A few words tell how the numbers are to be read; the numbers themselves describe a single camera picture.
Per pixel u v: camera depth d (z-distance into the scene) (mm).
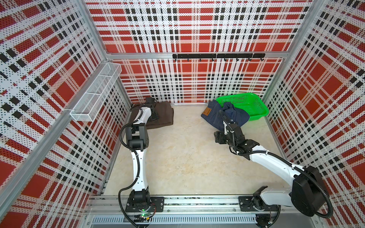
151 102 909
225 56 886
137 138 658
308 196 403
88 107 924
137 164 647
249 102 1213
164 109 1117
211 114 1115
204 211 733
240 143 628
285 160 475
